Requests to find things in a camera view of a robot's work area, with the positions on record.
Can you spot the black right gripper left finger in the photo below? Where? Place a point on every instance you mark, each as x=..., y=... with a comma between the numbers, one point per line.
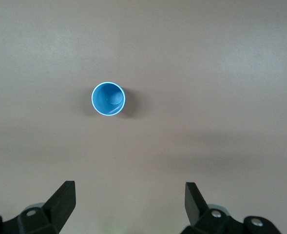
x=48, y=217

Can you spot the blue plastic cup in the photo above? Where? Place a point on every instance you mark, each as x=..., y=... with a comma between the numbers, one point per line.
x=104, y=100

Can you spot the brown table cover sheet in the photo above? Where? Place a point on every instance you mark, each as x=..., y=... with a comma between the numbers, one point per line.
x=182, y=61

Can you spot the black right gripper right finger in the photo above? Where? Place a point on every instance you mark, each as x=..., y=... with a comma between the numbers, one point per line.
x=206, y=219

